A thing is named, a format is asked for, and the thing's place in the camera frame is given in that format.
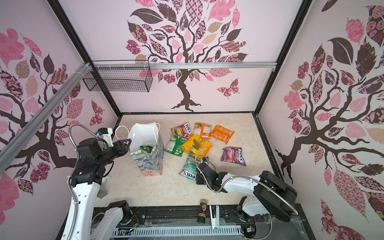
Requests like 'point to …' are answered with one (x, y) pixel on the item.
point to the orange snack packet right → (222, 133)
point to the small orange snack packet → (203, 130)
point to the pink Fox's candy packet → (233, 155)
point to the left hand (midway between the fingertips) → (130, 143)
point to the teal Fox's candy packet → (189, 169)
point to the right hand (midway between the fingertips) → (196, 175)
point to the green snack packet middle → (174, 146)
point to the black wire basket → (119, 79)
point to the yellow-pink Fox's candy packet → (183, 130)
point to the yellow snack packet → (195, 146)
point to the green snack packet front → (146, 148)
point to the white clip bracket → (215, 221)
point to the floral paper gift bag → (145, 134)
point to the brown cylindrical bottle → (201, 216)
